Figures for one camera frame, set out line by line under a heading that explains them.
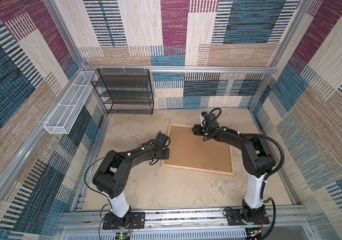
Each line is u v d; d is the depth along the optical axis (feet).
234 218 2.39
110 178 1.56
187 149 3.57
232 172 2.85
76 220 2.50
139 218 2.41
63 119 3.01
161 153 2.66
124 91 3.63
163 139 2.50
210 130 2.58
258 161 1.73
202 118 2.96
